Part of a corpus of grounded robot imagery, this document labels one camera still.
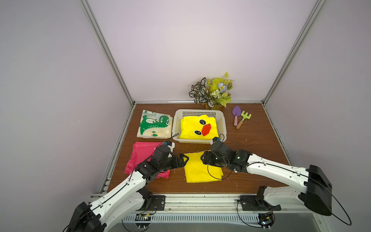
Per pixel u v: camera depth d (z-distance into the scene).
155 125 1.00
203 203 0.75
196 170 0.84
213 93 0.95
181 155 0.72
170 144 0.74
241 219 0.68
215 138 0.73
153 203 0.72
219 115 1.01
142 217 0.72
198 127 1.01
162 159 0.61
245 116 1.10
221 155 0.59
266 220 0.70
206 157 0.70
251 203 0.71
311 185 0.40
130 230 0.64
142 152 0.89
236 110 1.14
